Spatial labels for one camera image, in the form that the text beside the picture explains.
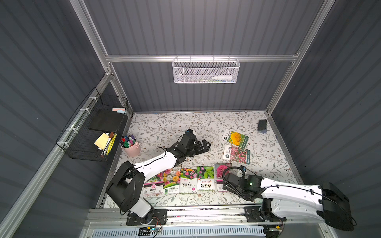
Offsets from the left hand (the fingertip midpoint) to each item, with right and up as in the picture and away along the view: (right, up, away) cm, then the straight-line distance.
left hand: (207, 148), depth 83 cm
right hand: (+12, -22, -3) cm, 25 cm away
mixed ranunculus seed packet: (-21, -19, +3) cm, 29 cm away
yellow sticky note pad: (-51, +6, -15) cm, 53 cm away
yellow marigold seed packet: (+22, +3, +22) cm, 31 cm away
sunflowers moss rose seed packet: (-11, -19, +2) cm, 22 cm away
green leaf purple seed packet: (-1, -18, +4) cm, 19 cm away
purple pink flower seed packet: (-30, -22, +1) cm, 37 cm away
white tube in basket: (+10, +44, +11) cm, 46 cm away
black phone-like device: (+43, +13, +25) cm, 52 cm away
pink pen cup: (-47, +2, +5) cm, 47 cm away
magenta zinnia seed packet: (+8, -14, +6) cm, 17 cm away
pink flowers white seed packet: (+21, -6, +13) cm, 25 cm away
